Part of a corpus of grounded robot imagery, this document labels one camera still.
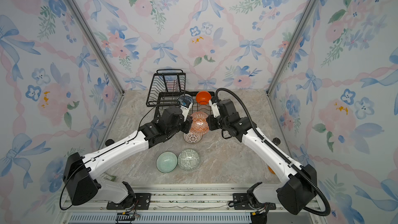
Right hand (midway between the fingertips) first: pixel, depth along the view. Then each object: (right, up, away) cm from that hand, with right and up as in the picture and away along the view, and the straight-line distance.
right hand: (208, 117), depth 78 cm
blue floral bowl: (-15, +12, +32) cm, 37 cm away
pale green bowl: (-23, -25, +7) cm, 34 cm away
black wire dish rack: (-27, +18, +29) cm, 43 cm away
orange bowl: (-2, +12, +31) cm, 34 cm away
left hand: (-8, +1, -2) cm, 8 cm away
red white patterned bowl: (-4, -3, +2) cm, 6 cm away
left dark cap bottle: (-53, -14, +5) cm, 55 cm away
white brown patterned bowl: (-9, -14, +16) cm, 23 cm away
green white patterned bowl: (-10, -24, +7) cm, 27 cm away
